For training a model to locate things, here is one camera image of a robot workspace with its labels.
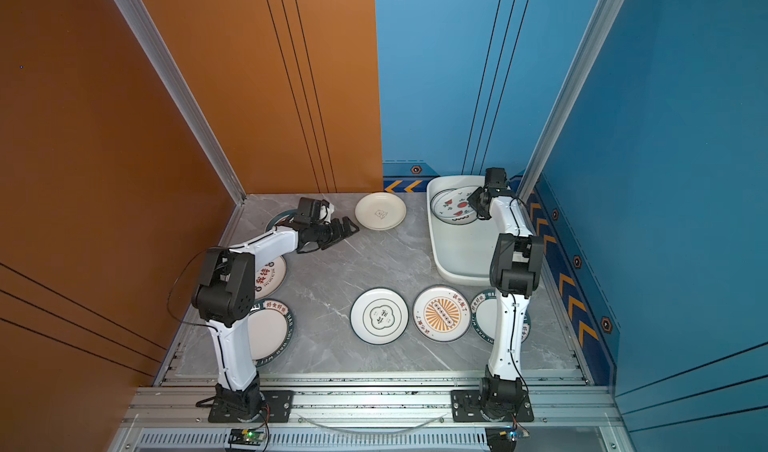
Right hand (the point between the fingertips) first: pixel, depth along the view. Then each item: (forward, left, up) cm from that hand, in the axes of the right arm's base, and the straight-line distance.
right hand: (472, 201), depth 107 cm
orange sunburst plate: (-39, +14, -9) cm, 42 cm away
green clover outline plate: (-39, +33, -9) cm, 52 cm away
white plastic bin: (-16, +5, -9) cm, 19 cm away
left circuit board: (-69, +64, -10) cm, 94 cm away
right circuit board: (-69, +3, -9) cm, 70 cm away
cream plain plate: (+3, +34, -8) cm, 35 cm away
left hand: (-13, +43, +1) cm, 45 cm away
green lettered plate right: (-39, +1, -9) cm, 40 cm away
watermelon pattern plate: (+2, +6, -4) cm, 8 cm away
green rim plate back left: (-1, +71, -6) cm, 71 cm away
